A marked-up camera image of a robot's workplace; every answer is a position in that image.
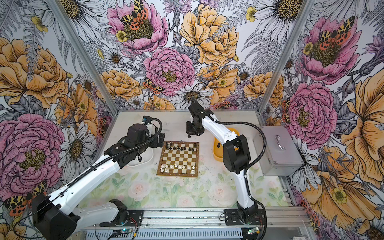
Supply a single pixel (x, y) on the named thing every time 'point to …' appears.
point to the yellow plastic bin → (218, 152)
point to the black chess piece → (218, 145)
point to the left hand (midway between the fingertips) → (155, 138)
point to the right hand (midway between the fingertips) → (189, 136)
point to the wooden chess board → (179, 159)
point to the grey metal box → (281, 156)
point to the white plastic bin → (149, 164)
